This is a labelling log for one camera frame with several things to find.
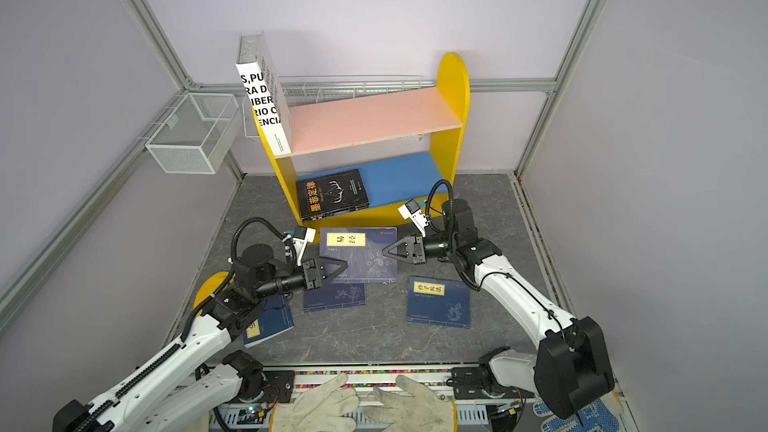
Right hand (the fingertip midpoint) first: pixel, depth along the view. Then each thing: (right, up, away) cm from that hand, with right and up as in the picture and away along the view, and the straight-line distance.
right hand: (385, 257), depth 70 cm
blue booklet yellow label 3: (+15, -17, +18) cm, 29 cm away
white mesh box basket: (-64, +35, +29) cm, 79 cm away
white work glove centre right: (+10, -37, 0) cm, 38 cm away
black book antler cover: (-18, +15, +22) cm, 32 cm away
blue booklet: (-16, -15, +19) cm, 29 cm away
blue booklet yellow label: (-5, +2, -1) cm, 6 cm away
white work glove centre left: (-15, -36, +1) cm, 39 cm away
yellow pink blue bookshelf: (-15, +32, +49) cm, 61 cm away
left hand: (-10, -3, -1) cm, 10 cm away
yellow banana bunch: (-52, -12, +17) cm, 56 cm away
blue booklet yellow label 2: (-31, -20, +14) cm, 40 cm away
